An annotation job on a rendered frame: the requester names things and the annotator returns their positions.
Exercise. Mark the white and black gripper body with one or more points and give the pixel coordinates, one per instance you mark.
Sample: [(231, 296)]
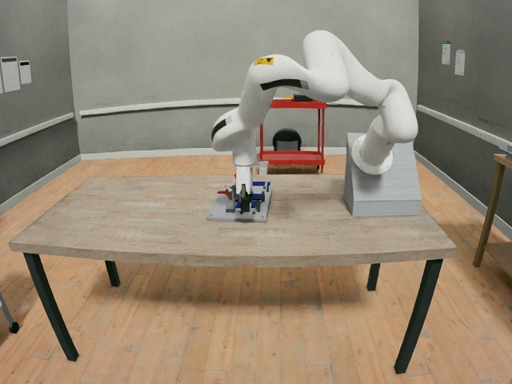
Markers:
[(244, 175)]

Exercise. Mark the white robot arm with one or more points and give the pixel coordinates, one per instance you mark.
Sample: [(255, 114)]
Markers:
[(332, 73)]

